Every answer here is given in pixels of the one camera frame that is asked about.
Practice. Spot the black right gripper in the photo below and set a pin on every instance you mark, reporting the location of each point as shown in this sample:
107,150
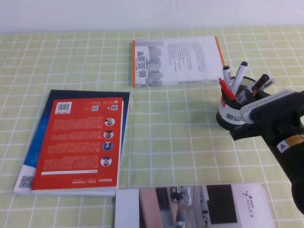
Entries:
278,123

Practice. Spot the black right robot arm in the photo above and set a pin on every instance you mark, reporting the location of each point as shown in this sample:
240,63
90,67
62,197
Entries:
292,163

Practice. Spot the black mesh pen holder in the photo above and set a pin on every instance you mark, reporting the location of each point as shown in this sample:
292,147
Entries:
228,114

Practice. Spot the black capped marker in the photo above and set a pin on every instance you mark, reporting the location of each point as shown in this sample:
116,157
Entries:
263,82

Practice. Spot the grey marker black cap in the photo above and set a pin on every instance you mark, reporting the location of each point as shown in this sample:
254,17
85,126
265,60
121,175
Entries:
239,76

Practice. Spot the white marker black cap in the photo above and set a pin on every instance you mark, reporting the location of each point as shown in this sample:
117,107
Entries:
227,76

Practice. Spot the Agilex printed brochure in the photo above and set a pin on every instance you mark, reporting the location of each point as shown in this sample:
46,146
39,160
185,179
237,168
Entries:
237,205

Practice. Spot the green checkered tablecloth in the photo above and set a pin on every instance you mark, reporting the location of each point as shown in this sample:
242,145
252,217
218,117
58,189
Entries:
172,136

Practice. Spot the white orange-edged book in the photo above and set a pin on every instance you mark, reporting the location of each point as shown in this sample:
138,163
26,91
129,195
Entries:
176,61

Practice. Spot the red cover book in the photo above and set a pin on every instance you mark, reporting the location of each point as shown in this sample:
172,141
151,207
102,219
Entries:
81,149

